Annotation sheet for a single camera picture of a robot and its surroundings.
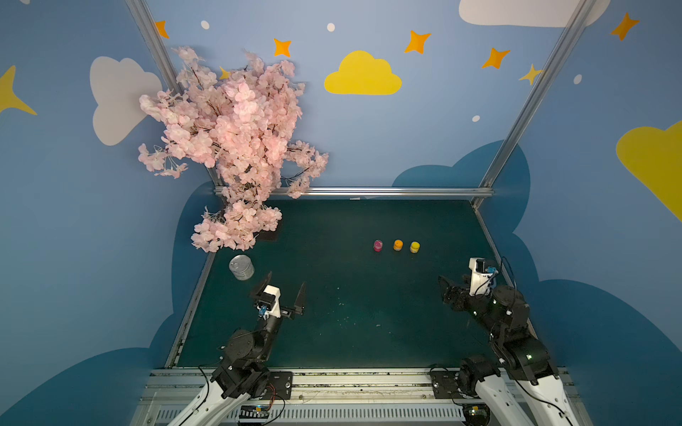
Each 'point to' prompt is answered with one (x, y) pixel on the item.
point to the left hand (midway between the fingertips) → (285, 277)
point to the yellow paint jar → (415, 247)
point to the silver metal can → (242, 267)
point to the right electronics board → (476, 414)
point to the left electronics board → (254, 412)
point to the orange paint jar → (398, 245)
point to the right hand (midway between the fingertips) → (457, 274)
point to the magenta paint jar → (377, 245)
